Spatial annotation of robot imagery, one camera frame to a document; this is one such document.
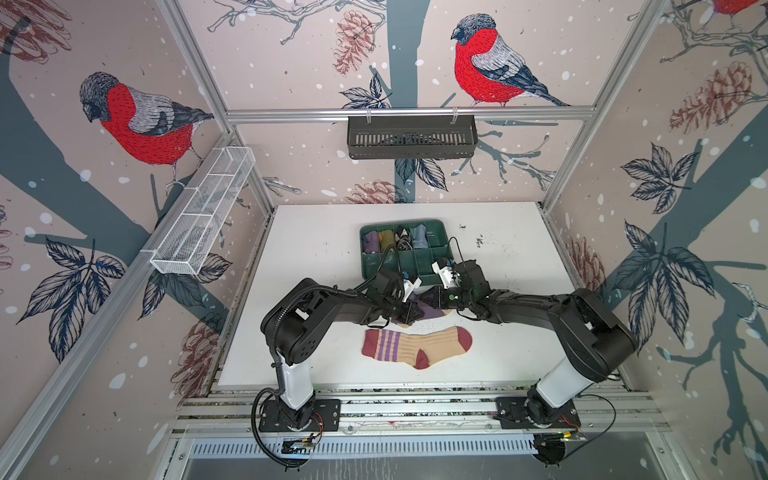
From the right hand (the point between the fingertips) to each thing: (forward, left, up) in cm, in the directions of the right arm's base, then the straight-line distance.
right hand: (419, 300), depth 89 cm
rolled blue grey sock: (+23, 0, +1) cm, 23 cm away
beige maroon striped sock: (-13, 0, -5) cm, 14 cm away
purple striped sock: (-2, +1, -3) cm, 4 cm away
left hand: (-4, -1, -2) cm, 5 cm away
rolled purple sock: (+22, +17, +1) cm, 27 cm away
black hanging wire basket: (+52, +3, +24) cm, 57 cm away
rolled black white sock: (+21, +6, +3) cm, 22 cm away
